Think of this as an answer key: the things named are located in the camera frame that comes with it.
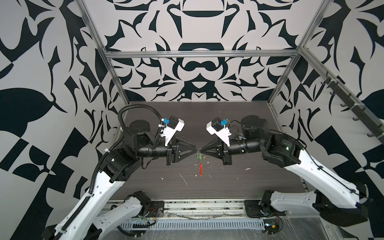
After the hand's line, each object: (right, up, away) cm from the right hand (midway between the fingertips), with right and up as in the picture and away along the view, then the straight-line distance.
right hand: (203, 151), depth 51 cm
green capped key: (-1, -3, +5) cm, 6 cm away
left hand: (-2, +2, 0) cm, 3 cm away
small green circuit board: (+34, -39, +20) cm, 55 cm away
